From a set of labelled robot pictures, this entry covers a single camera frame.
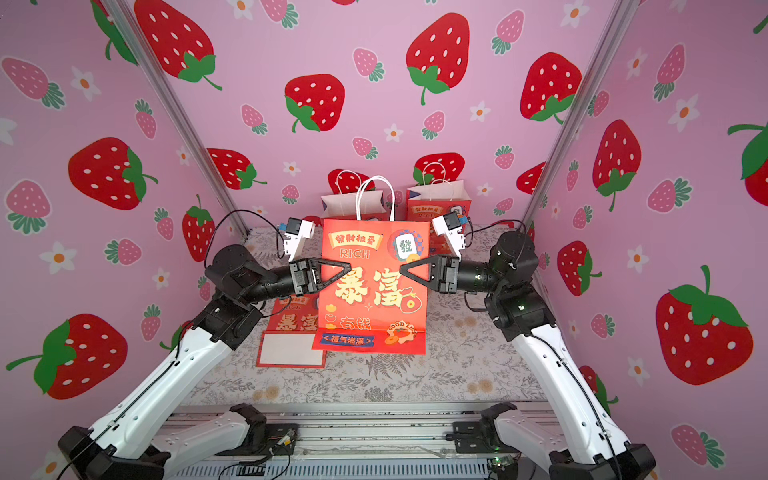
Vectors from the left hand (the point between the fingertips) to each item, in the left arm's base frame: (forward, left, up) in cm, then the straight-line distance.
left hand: (349, 271), depth 55 cm
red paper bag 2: (+43, -19, -17) cm, 50 cm away
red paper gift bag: (+6, +25, -43) cm, 51 cm away
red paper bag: (+46, +11, -21) cm, 52 cm away
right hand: (-1, -11, +1) cm, 11 cm away
